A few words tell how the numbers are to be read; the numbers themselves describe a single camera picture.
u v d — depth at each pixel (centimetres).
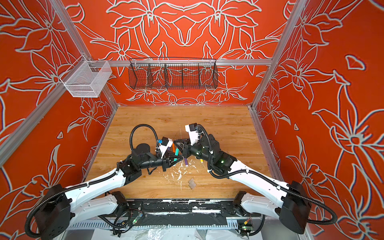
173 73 100
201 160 89
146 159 60
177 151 68
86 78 92
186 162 88
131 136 56
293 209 39
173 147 66
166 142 64
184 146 62
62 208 39
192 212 73
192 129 61
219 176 53
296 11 71
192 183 81
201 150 53
